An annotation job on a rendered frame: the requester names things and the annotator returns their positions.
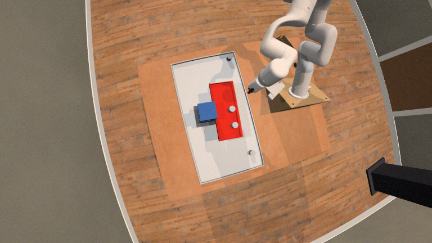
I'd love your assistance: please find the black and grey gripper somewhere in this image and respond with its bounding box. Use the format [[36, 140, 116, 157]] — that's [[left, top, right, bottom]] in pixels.
[[247, 78, 265, 94]]

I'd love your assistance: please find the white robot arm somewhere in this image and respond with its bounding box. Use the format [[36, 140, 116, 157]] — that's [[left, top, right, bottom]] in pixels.
[[258, 0, 338, 101]]

